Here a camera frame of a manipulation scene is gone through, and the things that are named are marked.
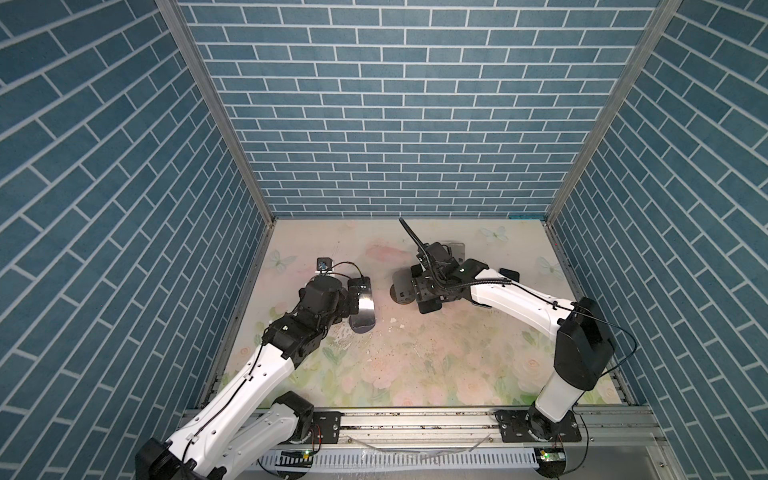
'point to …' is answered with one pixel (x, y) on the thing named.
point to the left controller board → (296, 458)
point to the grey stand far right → (458, 251)
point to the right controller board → (551, 461)
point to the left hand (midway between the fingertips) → (341, 288)
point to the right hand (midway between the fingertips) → (419, 283)
